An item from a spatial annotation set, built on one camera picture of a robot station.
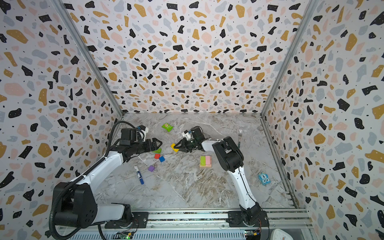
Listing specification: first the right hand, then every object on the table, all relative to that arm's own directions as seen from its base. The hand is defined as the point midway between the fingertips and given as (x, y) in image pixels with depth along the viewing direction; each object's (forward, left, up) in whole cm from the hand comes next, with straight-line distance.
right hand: (173, 145), depth 96 cm
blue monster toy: (-19, -55, -5) cm, 59 cm away
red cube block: (-5, +11, -5) cm, 13 cm away
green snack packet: (+20, +8, -5) cm, 22 cm away
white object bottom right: (-45, -55, -3) cm, 71 cm away
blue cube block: (-7, +7, -6) cm, 11 cm away
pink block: (-8, -23, -4) cm, 25 cm away
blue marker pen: (-18, +18, -3) cm, 26 cm away
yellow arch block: (+1, +1, -3) cm, 3 cm away
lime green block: (-8, -19, -4) cm, 21 cm away
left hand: (-4, +8, +11) cm, 14 cm away
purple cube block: (-13, +13, -6) cm, 19 cm away
